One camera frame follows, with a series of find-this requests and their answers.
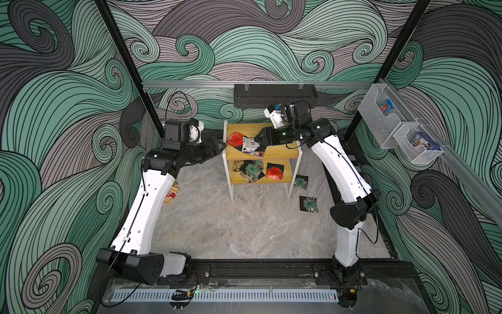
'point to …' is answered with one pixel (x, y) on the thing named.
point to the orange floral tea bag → (260, 154)
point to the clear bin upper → (383, 127)
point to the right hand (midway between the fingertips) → (262, 138)
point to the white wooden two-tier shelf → (289, 155)
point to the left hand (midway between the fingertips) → (221, 145)
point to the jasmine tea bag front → (301, 182)
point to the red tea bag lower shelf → (274, 171)
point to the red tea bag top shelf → (235, 139)
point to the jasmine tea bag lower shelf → (251, 170)
